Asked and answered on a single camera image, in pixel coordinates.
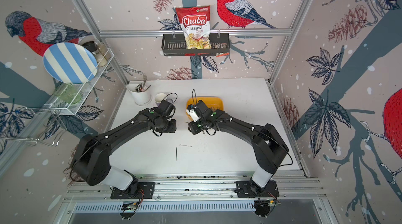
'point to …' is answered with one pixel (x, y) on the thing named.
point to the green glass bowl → (67, 91)
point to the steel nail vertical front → (176, 154)
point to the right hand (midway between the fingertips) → (192, 127)
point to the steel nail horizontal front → (185, 145)
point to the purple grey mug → (159, 97)
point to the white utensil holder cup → (141, 97)
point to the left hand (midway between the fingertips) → (176, 126)
